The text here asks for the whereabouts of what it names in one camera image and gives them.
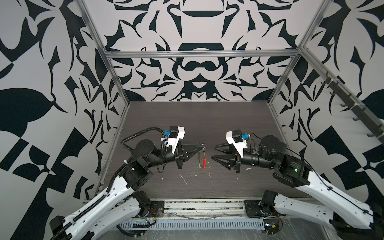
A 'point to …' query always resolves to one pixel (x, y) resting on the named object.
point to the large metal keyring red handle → (204, 161)
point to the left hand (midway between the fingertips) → (202, 144)
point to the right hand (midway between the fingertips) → (214, 152)
